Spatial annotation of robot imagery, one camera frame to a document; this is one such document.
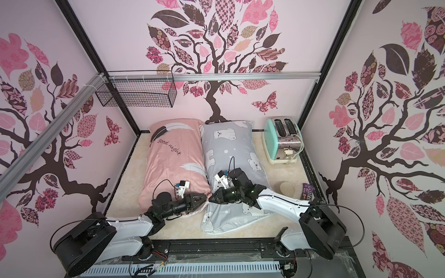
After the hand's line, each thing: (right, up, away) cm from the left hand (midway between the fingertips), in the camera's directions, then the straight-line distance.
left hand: (207, 202), depth 77 cm
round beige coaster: (+40, +4, +8) cm, 40 cm away
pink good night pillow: (-18, +23, +13) cm, 31 cm away
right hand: (+1, +2, -2) cm, 3 cm away
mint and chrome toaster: (+39, +29, +15) cm, 51 cm away
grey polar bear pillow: (+10, +26, +18) cm, 33 cm away
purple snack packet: (+52, +1, +13) cm, 54 cm away
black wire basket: (-40, +58, +18) cm, 72 cm away
